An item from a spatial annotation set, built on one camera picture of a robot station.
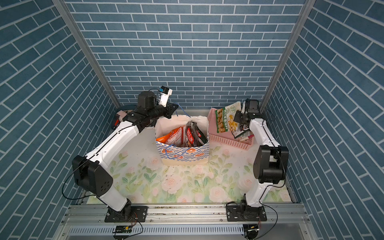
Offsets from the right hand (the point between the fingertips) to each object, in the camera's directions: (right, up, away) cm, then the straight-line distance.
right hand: (239, 116), depth 94 cm
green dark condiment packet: (-8, 0, +8) cm, 11 cm away
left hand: (-35, +5, -16) cm, 39 cm away
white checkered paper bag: (-38, -20, -18) cm, 46 cm away
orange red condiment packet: (-39, -12, -12) cm, 42 cm away
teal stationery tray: (-85, +8, +27) cm, 90 cm away
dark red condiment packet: (-28, -11, -17) cm, 35 cm away
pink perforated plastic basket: (-8, -14, +3) cm, 16 cm away
